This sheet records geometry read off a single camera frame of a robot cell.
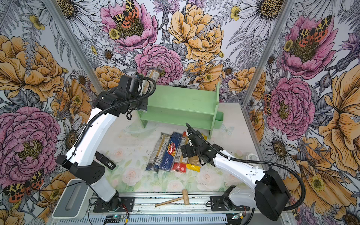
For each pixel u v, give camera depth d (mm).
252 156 850
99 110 449
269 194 407
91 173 471
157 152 906
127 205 737
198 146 617
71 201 709
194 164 850
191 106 822
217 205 734
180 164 853
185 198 756
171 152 894
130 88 511
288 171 418
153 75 758
